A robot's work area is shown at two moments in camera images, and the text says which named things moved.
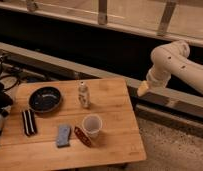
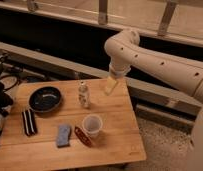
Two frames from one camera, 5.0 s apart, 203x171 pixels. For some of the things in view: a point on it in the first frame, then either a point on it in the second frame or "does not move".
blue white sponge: (63, 137) does not move
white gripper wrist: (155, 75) → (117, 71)
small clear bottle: (83, 94) does not move
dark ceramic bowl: (44, 99) does not move
